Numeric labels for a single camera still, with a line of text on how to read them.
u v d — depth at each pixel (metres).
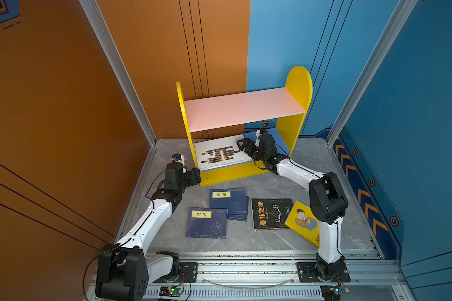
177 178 0.63
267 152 0.74
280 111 0.77
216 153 0.92
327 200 0.53
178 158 0.74
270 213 0.88
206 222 0.85
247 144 0.84
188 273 0.74
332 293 0.71
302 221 0.85
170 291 0.71
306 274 0.73
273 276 0.74
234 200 0.93
